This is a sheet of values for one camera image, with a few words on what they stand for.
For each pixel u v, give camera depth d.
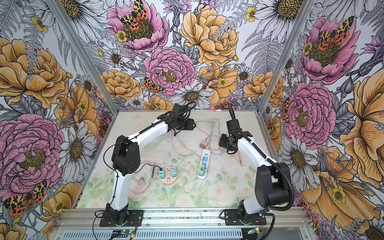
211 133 1.08
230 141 0.65
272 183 0.44
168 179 0.85
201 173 0.83
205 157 0.94
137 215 0.75
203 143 1.00
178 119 0.76
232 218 0.73
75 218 0.76
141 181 0.84
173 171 0.82
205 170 0.86
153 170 0.87
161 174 0.82
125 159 0.56
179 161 0.95
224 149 0.81
